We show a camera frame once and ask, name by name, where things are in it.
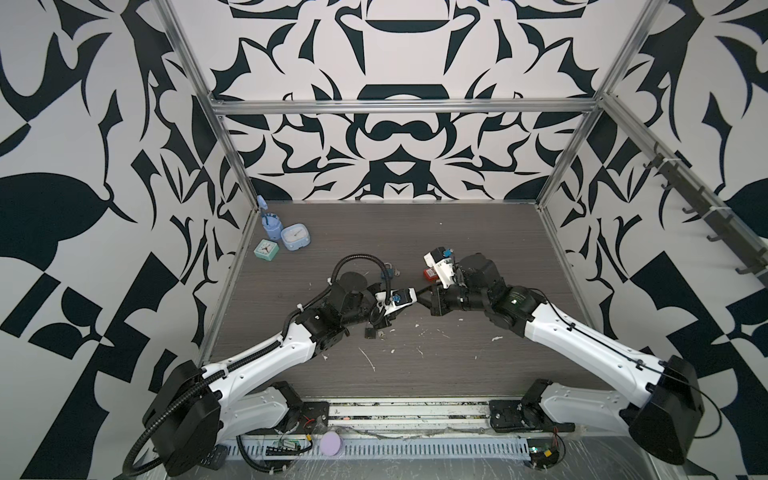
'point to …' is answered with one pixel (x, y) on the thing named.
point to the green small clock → (266, 250)
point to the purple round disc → (330, 443)
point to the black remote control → (216, 458)
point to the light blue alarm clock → (295, 236)
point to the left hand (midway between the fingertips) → (407, 287)
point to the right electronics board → (543, 452)
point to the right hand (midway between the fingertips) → (415, 296)
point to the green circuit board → (288, 447)
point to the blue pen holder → (271, 221)
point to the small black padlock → (369, 331)
